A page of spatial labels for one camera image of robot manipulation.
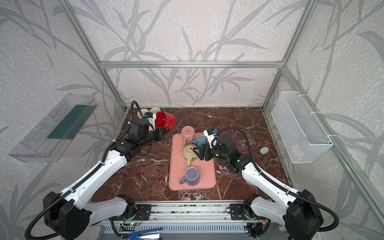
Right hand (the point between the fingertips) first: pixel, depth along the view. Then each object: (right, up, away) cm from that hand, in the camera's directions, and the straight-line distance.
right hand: (198, 143), depth 76 cm
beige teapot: (-5, -8, +10) cm, 14 cm away
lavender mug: (-3, -18, +1) cm, 18 cm away
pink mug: (-6, +3, +15) cm, 17 cm away
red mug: (-17, +12, -1) cm, 21 cm away
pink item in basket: (+49, -3, -3) cm, 49 cm away
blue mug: (+2, 0, +15) cm, 15 cm away
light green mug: (-33, +19, +33) cm, 50 cm away
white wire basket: (+44, +6, -14) cm, 47 cm away
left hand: (-16, +9, +1) cm, 18 cm away
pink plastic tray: (-12, -15, +13) cm, 23 cm away
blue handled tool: (-21, -40, -9) cm, 46 cm away
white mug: (-46, +19, +44) cm, 66 cm away
